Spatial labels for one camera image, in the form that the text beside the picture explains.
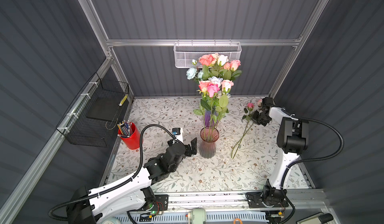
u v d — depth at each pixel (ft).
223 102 2.21
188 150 2.16
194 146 2.21
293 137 1.85
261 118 2.92
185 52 2.72
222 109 2.26
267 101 2.77
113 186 1.48
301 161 1.90
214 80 2.20
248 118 3.36
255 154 2.95
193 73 2.64
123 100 2.69
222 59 2.51
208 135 2.57
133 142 2.91
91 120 2.34
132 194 1.97
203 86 2.11
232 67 2.56
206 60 2.47
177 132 2.08
